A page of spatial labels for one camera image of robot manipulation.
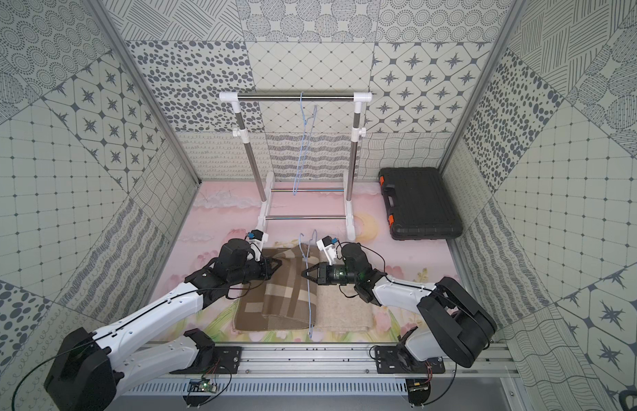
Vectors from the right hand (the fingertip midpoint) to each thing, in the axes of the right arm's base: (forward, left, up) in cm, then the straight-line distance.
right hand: (303, 276), depth 79 cm
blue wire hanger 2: (+56, +2, +16) cm, 58 cm away
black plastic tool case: (+35, -45, -6) cm, 57 cm away
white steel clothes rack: (+36, -15, +9) cm, 41 cm away
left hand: (+6, +8, +3) cm, 11 cm away
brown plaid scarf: (-6, +6, -4) cm, 9 cm away
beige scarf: (-7, -10, -11) cm, 16 cm away
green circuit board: (-27, +27, -11) cm, 40 cm away
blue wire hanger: (+13, +1, -10) cm, 17 cm away
